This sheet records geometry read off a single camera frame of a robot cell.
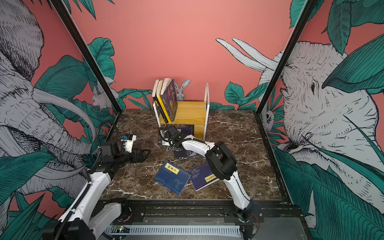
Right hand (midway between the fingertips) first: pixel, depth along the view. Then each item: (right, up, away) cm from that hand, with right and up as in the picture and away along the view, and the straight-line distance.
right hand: (174, 136), depth 96 cm
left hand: (-15, -5, -15) cm, 22 cm away
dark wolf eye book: (+6, -11, 0) cm, 13 cm away
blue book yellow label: (0, -23, -10) cm, 25 cm away
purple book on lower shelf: (+8, +4, +5) cm, 11 cm away
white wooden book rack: (+14, +15, -2) cm, 21 cm away
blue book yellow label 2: (+18, -23, -10) cm, 30 cm away
